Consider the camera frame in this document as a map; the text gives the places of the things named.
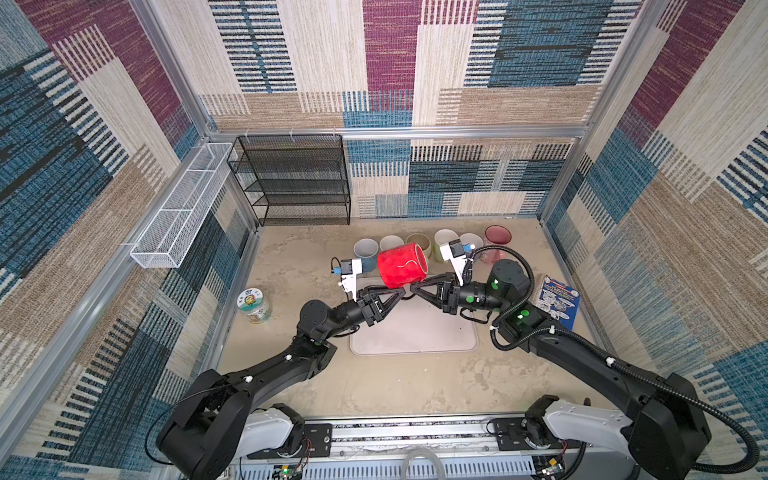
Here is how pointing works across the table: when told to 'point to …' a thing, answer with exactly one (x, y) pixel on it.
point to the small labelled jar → (255, 305)
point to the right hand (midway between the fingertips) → (415, 292)
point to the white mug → (390, 241)
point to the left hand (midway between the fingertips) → (404, 295)
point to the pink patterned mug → (495, 235)
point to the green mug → (443, 236)
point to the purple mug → (472, 238)
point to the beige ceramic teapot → (421, 240)
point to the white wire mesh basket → (170, 235)
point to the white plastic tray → (414, 327)
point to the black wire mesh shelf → (296, 179)
